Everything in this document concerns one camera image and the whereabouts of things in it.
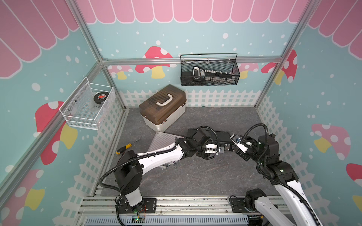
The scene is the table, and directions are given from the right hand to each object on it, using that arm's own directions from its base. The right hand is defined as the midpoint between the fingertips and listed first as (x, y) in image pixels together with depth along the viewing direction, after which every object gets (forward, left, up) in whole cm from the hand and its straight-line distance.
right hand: (239, 139), depth 73 cm
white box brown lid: (+30, +43, -6) cm, 53 cm away
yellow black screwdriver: (+9, +68, -21) cm, 72 cm away
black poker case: (-3, +10, +6) cm, 13 cm away
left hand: (+2, +15, -9) cm, 17 cm away
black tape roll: (+23, +76, +11) cm, 80 cm away
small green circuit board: (-32, +53, -24) cm, 67 cm away
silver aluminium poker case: (+13, +45, -20) cm, 51 cm away
